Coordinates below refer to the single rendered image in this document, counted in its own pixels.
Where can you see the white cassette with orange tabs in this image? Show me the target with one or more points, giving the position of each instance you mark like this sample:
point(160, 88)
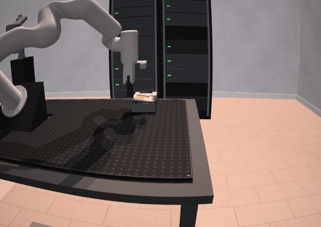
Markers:
point(143, 98)

